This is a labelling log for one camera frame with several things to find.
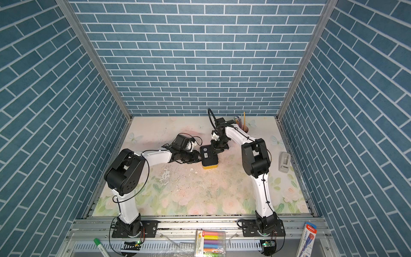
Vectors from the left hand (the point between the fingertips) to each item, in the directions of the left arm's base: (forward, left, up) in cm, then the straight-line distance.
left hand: (205, 160), depth 93 cm
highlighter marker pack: (-40, -4, -1) cm, 40 cm away
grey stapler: (-1, -47, 0) cm, 47 cm away
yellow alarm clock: (+1, -3, 0) cm, 3 cm away
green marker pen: (-40, +46, -4) cm, 61 cm away
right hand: (+5, -6, -1) cm, 8 cm away
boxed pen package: (-40, -46, -1) cm, 61 cm away
